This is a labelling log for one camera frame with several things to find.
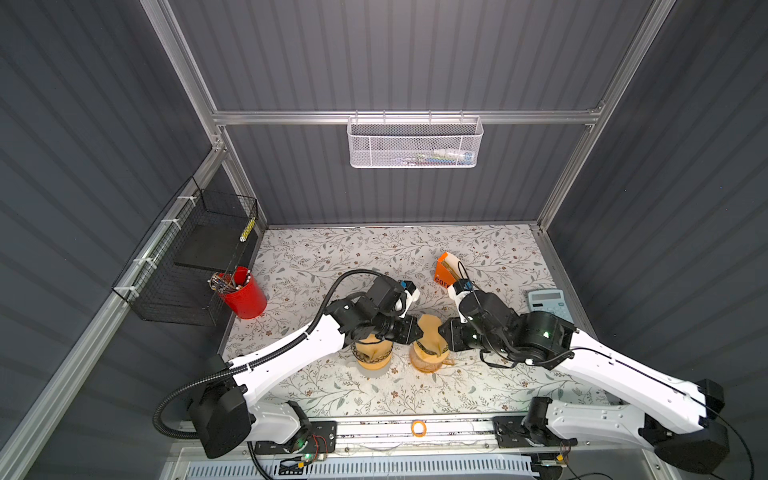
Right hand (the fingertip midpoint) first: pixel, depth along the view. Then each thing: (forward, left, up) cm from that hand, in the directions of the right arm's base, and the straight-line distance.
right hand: (440, 334), depth 68 cm
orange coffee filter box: (+28, -7, -13) cm, 31 cm away
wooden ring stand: (-1, +2, -12) cm, 12 cm away
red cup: (+16, +54, -6) cm, 57 cm away
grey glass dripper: (-3, +18, -7) cm, 20 cm away
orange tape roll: (-16, +4, -21) cm, 27 cm away
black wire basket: (+25, +63, +8) cm, 68 cm away
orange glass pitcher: (0, +2, -21) cm, 21 cm away
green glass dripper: (-1, +3, -6) cm, 7 cm away
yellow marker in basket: (+28, +51, +7) cm, 59 cm away
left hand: (+2, +3, -5) cm, 6 cm away
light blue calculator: (+21, -41, -21) cm, 50 cm away
